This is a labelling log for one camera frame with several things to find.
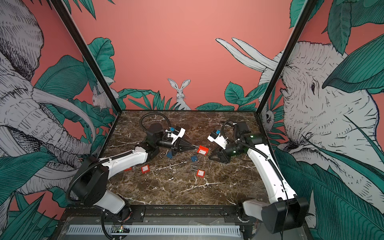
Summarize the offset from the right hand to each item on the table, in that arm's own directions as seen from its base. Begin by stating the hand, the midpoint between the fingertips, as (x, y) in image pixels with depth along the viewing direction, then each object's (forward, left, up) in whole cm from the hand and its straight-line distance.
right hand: (211, 153), depth 70 cm
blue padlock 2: (+11, +25, -23) cm, 36 cm away
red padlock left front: (+1, +38, -21) cm, 43 cm away
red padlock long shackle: (0, +4, +3) cm, 5 cm away
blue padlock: (+9, +9, -23) cm, 26 cm away
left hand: (+1, +8, +4) cm, 9 cm away
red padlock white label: (-1, +5, -22) cm, 23 cm away
